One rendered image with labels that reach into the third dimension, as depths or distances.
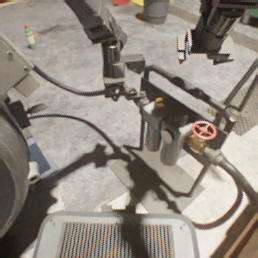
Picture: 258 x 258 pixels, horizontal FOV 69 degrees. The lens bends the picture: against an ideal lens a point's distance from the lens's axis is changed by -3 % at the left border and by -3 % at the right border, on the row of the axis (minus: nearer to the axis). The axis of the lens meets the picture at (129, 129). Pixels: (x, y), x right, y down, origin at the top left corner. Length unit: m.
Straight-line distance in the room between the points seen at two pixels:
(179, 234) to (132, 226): 0.15
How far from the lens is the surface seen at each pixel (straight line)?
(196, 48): 0.50
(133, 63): 0.64
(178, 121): 0.63
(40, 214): 1.06
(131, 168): 1.06
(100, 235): 0.69
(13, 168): 0.51
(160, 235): 0.69
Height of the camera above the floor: 0.93
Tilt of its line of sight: 48 degrees down
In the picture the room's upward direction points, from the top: straight up
